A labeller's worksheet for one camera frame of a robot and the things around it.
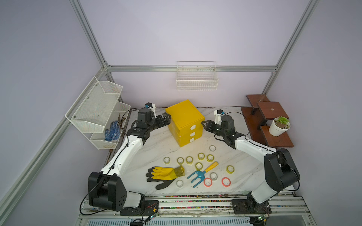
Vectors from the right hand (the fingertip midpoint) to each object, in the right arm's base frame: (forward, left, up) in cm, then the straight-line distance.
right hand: (203, 124), depth 89 cm
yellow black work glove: (-27, +25, -14) cm, 39 cm away
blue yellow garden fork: (-26, +2, -17) cm, 31 cm away
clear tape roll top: (-9, -7, -16) cm, 19 cm away
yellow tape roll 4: (-24, -16, -17) cm, 33 cm away
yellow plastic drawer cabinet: (-3, +12, +5) cm, 13 cm away
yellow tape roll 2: (-16, -4, -17) cm, 24 cm away
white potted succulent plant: (-8, -42, +6) cm, 43 cm away
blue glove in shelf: (-5, +58, -1) cm, 58 cm away
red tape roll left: (-31, -1, -16) cm, 35 cm away
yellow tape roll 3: (-21, +4, -16) cm, 27 cm away
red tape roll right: (-31, -9, -16) cm, 37 cm away
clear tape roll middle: (-28, -5, -16) cm, 32 cm away
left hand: (-2, +24, +8) cm, 26 cm away
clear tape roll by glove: (-31, +16, -16) cm, 39 cm away
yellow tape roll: (-17, +25, -16) cm, 34 cm away
